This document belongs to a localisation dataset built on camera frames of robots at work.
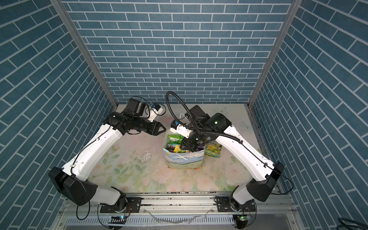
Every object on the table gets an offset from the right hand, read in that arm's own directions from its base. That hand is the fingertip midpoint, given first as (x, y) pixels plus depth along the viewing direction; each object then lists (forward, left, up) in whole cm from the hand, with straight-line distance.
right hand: (184, 145), depth 66 cm
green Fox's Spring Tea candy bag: (+12, -16, -24) cm, 31 cm away
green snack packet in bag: (+9, +7, -9) cm, 14 cm away
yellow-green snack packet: (0, +4, -4) cm, 5 cm away
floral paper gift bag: (-2, -2, -12) cm, 12 cm away
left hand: (+9, +11, 0) cm, 14 cm away
